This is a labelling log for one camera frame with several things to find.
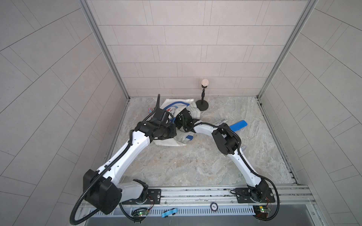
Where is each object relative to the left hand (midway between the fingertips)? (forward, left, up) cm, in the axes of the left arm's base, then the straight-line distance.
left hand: (179, 131), depth 77 cm
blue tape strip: (-35, +1, -15) cm, 38 cm away
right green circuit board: (-35, -41, -16) cm, 56 cm away
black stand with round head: (+33, -17, -14) cm, 40 cm away
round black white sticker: (-33, -18, -17) cm, 41 cm away
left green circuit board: (-36, +16, -14) cm, 41 cm away
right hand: (+19, +9, -15) cm, 26 cm away
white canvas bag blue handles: (+16, +4, +2) cm, 17 cm away
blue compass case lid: (+15, -42, -16) cm, 47 cm away
